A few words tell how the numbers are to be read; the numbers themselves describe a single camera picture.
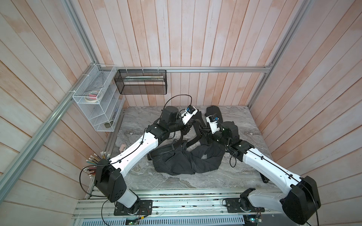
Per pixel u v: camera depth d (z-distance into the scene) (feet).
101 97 2.43
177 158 2.66
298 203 1.28
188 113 2.05
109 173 1.40
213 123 2.22
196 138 2.94
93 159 2.50
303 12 2.29
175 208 2.44
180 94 1.73
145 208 2.39
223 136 2.11
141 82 3.39
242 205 2.21
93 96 2.39
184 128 2.18
